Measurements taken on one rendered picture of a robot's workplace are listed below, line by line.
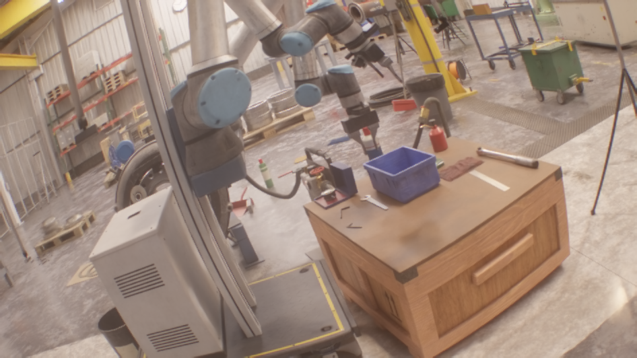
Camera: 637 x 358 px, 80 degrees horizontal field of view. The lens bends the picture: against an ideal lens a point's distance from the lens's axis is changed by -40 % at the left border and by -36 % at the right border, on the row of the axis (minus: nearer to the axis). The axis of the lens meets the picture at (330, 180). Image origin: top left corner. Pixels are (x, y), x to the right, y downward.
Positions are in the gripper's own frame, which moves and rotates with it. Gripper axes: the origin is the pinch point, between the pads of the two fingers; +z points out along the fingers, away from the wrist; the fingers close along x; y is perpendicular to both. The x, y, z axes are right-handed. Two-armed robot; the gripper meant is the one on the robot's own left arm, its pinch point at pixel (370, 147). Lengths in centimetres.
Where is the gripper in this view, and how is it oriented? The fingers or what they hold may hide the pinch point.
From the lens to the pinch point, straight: 221.1
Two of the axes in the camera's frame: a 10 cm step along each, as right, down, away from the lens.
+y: -3.2, -1.6, 9.3
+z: 3.4, 9.0, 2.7
